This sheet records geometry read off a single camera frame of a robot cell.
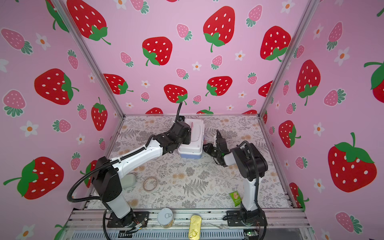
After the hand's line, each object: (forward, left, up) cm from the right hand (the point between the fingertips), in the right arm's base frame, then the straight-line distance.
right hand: (202, 146), depth 100 cm
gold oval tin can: (-46, -2, +1) cm, 47 cm away
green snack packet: (-30, -22, -2) cm, 37 cm away
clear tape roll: (-28, +28, -2) cm, 40 cm away
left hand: (-4, +8, +18) cm, 20 cm away
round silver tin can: (-44, +13, +3) cm, 46 cm away
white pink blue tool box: (-9, +4, +9) cm, 13 cm away
